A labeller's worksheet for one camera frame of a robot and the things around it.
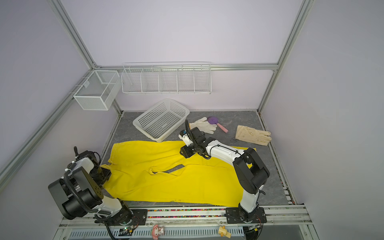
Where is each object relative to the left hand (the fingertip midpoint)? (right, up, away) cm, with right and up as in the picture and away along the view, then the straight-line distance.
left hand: (106, 182), depth 83 cm
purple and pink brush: (+64, +36, +31) cm, 80 cm away
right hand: (+43, +17, +6) cm, 47 cm away
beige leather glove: (+87, +26, +23) cm, 94 cm away
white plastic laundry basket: (+24, +36, +32) cm, 53 cm away
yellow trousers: (+32, +4, +4) cm, 32 cm away
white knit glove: (+57, +31, +29) cm, 71 cm away
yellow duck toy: (+63, -16, -16) cm, 67 cm away
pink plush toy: (+33, -17, -15) cm, 40 cm away
